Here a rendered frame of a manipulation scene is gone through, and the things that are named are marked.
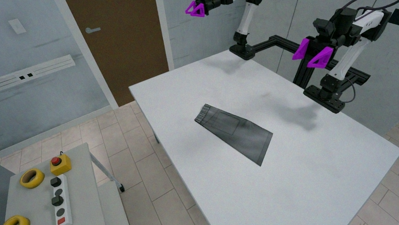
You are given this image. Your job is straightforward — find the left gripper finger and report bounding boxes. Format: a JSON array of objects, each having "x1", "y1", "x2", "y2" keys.
[
  {"x1": 292, "y1": 38, "x2": 309, "y2": 60},
  {"x1": 307, "y1": 47, "x2": 333, "y2": 68}
]

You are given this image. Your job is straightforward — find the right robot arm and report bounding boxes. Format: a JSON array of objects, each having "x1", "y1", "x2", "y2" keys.
[{"x1": 212, "y1": 0, "x2": 262, "y2": 58}]

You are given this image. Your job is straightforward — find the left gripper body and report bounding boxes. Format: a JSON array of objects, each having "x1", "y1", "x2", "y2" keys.
[{"x1": 304, "y1": 22, "x2": 338, "y2": 66}]

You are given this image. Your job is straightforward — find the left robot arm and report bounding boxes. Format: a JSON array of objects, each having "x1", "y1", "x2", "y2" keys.
[{"x1": 305, "y1": 8, "x2": 392, "y2": 111}]

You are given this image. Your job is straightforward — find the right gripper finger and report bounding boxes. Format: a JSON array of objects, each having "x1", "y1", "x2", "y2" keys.
[
  {"x1": 185, "y1": 1, "x2": 197, "y2": 14},
  {"x1": 190, "y1": 3, "x2": 205, "y2": 17}
]

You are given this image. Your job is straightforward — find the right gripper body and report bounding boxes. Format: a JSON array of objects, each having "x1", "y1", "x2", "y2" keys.
[{"x1": 195, "y1": 0, "x2": 214, "y2": 16}]

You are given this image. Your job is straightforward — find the grey shorts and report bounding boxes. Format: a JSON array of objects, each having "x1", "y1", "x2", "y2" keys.
[{"x1": 194, "y1": 104, "x2": 273, "y2": 166}]

